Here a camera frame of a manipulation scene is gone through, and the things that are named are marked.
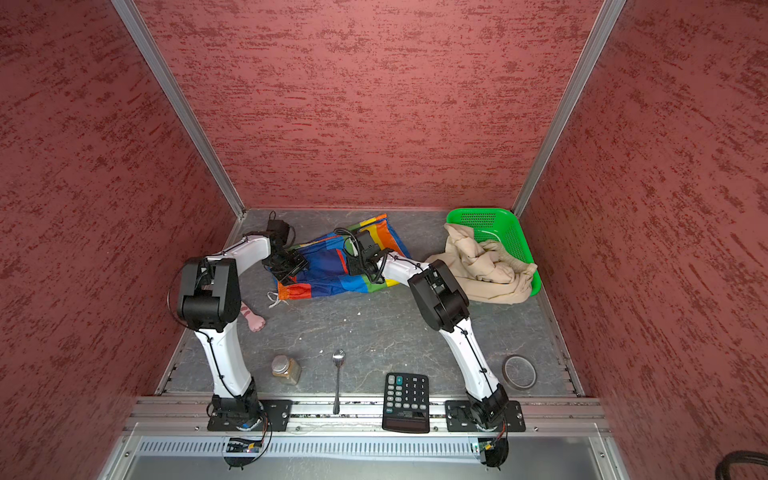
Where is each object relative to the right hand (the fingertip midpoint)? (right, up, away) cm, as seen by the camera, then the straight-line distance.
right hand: (352, 267), depth 103 cm
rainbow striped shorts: (-9, -1, -2) cm, 9 cm away
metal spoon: (-1, -24, -20) cm, 31 cm away
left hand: (-16, -3, -4) cm, 17 cm away
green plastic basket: (+55, +15, +4) cm, 57 cm away
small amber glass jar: (-12, -22, -31) cm, 40 cm away
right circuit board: (+39, -42, -32) cm, 66 cm away
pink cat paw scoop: (-27, -15, -17) cm, 35 cm away
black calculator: (+18, -32, -29) cm, 47 cm away
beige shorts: (+41, +1, -18) cm, 45 cm away
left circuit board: (-24, -42, -31) cm, 57 cm away
